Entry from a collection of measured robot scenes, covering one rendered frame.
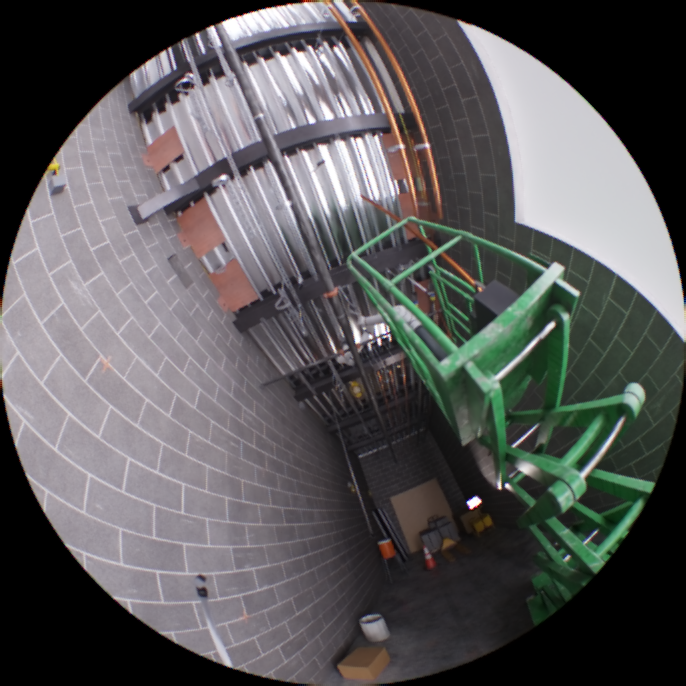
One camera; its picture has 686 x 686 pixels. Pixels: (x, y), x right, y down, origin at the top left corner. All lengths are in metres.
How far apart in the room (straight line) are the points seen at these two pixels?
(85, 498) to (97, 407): 0.48
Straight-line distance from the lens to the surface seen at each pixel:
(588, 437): 0.91
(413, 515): 8.27
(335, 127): 2.57
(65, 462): 1.27
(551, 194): 2.16
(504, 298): 0.97
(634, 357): 2.03
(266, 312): 2.68
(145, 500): 1.39
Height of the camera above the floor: 1.94
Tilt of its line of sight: 49 degrees up
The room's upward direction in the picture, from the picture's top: 22 degrees counter-clockwise
